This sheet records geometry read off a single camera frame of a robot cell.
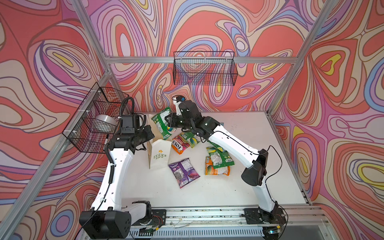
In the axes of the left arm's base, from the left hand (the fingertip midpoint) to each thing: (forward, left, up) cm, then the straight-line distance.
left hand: (152, 130), depth 76 cm
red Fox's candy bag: (+7, -11, -24) cm, 27 cm away
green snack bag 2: (+8, -21, -20) cm, 30 cm away
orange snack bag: (-11, -31, -23) cm, 40 cm away
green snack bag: (-4, -38, -22) cm, 44 cm away
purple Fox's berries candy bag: (-12, -16, -24) cm, 31 cm away
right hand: (+2, -8, +5) cm, 9 cm away
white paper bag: (-6, -3, -9) cm, 11 cm away
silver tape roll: (+3, +23, +6) cm, 23 cm away
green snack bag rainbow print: (+4, -4, +4) cm, 7 cm away
